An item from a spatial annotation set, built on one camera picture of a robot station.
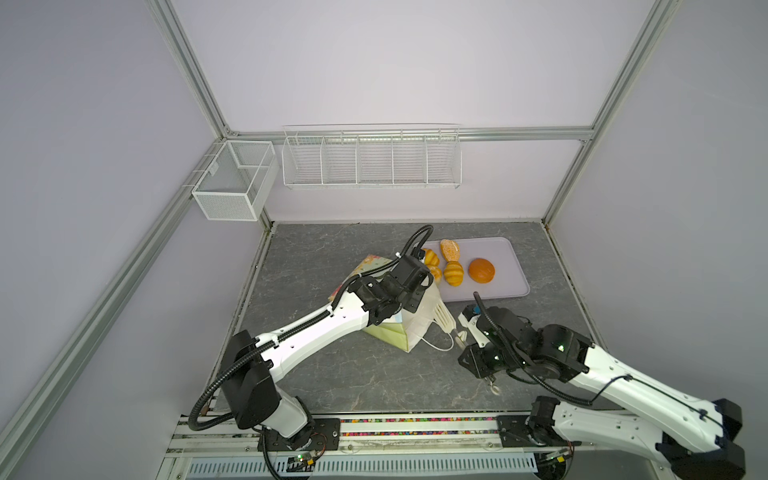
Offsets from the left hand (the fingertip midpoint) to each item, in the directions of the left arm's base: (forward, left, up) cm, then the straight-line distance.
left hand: (411, 290), depth 78 cm
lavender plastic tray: (+13, -36, -20) cm, 43 cm away
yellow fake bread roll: (+22, -10, -16) cm, 29 cm away
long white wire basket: (+46, +9, +11) cm, 48 cm away
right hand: (-18, -10, -3) cm, 21 cm away
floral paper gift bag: (-8, +3, -4) cm, 10 cm away
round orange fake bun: (+16, -27, -17) cm, 35 cm away
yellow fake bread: (+18, -10, -16) cm, 26 cm away
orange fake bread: (+25, -17, -15) cm, 34 cm away
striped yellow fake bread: (+16, -17, -17) cm, 29 cm away
